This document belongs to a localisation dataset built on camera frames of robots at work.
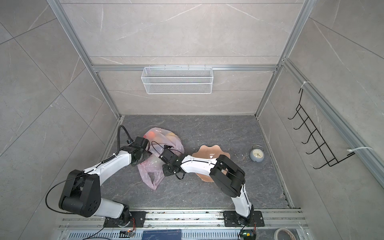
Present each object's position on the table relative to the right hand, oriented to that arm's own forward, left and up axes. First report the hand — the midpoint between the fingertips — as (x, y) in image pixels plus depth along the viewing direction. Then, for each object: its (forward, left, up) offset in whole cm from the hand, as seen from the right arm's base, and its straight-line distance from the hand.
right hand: (167, 169), depth 88 cm
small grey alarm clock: (+9, -57, +1) cm, 57 cm away
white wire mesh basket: (+53, -6, +27) cm, 60 cm away
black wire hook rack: (+2, -73, +29) cm, 79 cm away
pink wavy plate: (+11, -27, 0) cm, 29 cm away
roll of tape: (-32, -55, -1) cm, 64 cm away
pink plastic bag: (-2, +8, +4) cm, 9 cm away
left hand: (+9, +16, +4) cm, 19 cm away
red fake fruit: (+22, +12, +6) cm, 26 cm away
